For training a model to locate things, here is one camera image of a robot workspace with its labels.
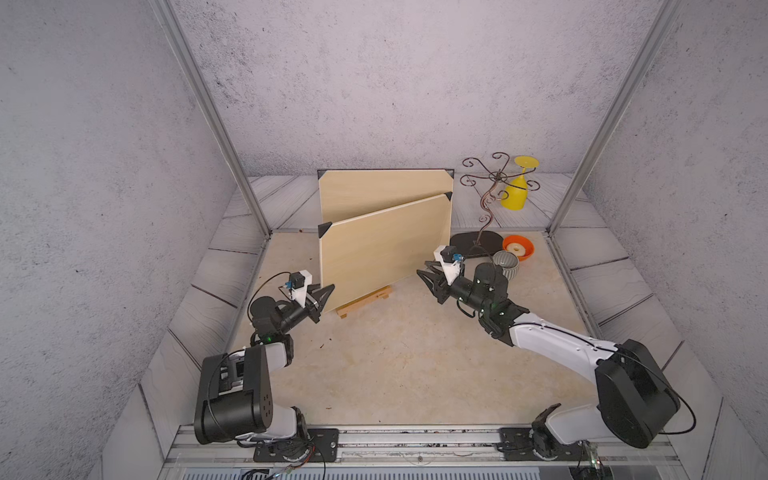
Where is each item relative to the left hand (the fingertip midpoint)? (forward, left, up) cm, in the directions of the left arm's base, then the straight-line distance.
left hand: (332, 287), depth 83 cm
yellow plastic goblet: (+32, -58, +6) cm, 66 cm away
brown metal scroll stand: (+29, -49, -15) cm, 59 cm away
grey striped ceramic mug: (+20, -58, -14) cm, 63 cm away
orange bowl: (+27, -63, -13) cm, 70 cm away
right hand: (0, -25, +7) cm, 26 cm away
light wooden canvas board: (+38, -2, +2) cm, 38 cm away
